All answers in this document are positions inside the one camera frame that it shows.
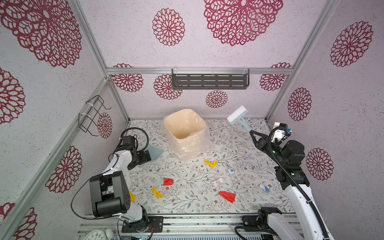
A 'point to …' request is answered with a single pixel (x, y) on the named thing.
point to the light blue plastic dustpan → (154, 152)
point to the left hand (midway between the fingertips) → (142, 163)
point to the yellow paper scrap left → (132, 197)
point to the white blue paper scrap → (231, 170)
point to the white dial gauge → (97, 234)
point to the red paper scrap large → (231, 197)
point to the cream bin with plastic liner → (187, 134)
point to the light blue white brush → (238, 115)
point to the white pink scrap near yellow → (168, 194)
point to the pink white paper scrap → (217, 182)
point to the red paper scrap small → (168, 182)
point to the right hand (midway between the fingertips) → (251, 130)
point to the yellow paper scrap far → (215, 163)
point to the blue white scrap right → (265, 188)
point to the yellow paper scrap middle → (157, 194)
